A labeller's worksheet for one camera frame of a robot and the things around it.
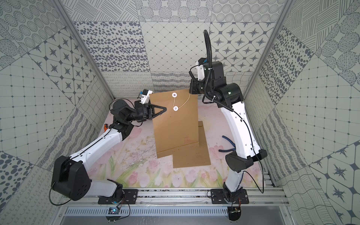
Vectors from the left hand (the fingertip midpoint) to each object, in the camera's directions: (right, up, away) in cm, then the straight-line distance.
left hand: (168, 114), depth 62 cm
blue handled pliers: (+37, -24, +29) cm, 53 cm away
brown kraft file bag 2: (+14, -27, +28) cm, 41 cm away
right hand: (+10, +14, +5) cm, 18 cm away
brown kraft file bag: (+4, -6, +4) cm, 8 cm away
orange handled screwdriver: (-51, -10, +39) cm, 65 cm away
